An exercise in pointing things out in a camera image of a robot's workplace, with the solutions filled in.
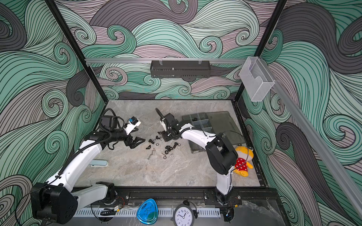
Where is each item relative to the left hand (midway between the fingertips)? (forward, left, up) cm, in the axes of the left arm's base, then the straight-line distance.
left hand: (139, 132), depth 78 cm
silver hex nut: (-7, -14, -18) cm, 24 cm away
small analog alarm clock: (-37, -25, -15) cm, 47 cm away
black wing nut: (0, -3, -18) cm, 19 cm away
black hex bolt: (+2, -21, -17) cm, 27 cm away
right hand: (+3, -13, -11) cm, 17 cm away
